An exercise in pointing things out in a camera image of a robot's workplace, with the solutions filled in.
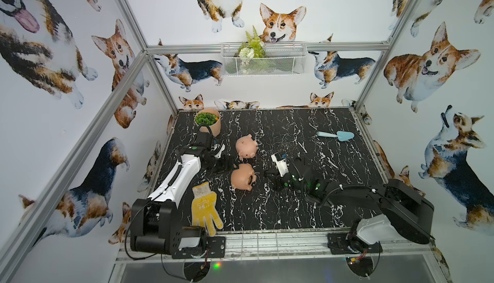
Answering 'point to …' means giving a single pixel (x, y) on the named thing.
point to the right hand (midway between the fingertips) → (264, 174)
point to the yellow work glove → (204, 211)
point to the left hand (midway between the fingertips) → (233, 165)
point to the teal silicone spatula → (342, 136)
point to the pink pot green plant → (209, 117)
